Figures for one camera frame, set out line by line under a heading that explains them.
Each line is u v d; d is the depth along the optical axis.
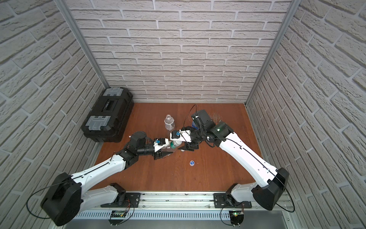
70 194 0.40
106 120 0.86
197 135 0.57
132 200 0.74
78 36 0.80
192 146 0.59
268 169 0.41
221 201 0.74
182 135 0.53
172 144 0.70
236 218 0.69
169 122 0.86
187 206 0.74
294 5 0.69
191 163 0.86
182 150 0.92
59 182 0.42
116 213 0.73
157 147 0.67
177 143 0.68
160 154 0.70
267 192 0.37
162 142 0.64
